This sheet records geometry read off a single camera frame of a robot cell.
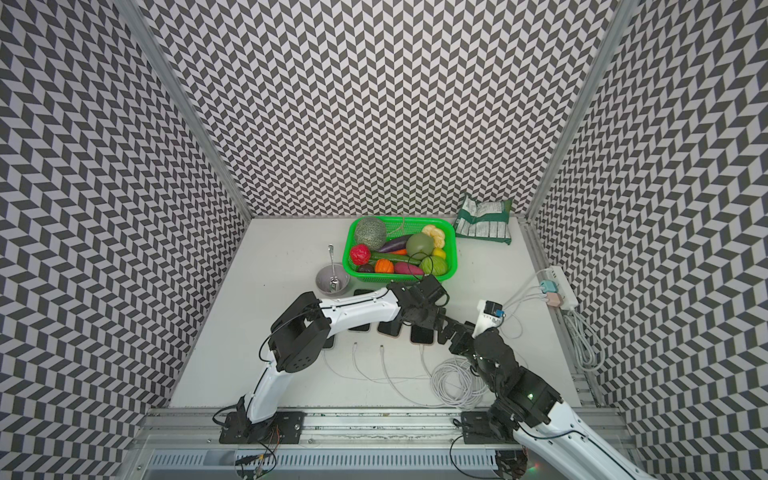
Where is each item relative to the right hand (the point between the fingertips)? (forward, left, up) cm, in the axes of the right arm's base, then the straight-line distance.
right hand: (450, 326), depth 76 cm
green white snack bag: (+44, -20, -7) cm, 48 cm away
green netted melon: (+34, +23, -1) cm, 41 cm away
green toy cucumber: (+28, +14, -8) cm, 33 cm away
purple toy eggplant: (+33, +14, -7) cm, 37 cm away
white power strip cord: (+2, -43, -16) cm, 46 cm away
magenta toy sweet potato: (+23, +10, -7) cm, 26 cm away
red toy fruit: (+27, +26, -4) cm, 37 cm away
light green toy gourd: (+22, +2, -4) cm, 23 cm away
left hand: (+7, +5, -12) cm, 15 cm away
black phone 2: (+4, +7, -15) cm, 17 cm away
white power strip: (+24, -40, -12) cm, 48 cm away
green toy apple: (+31, +6, -5) cm, 32 cm away
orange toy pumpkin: (+24, +18, -7) cm, 31 cm away
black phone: (-7, +20, +15) cm, 26 cm away
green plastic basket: (+33, +30, -5) cm, 45 cm away
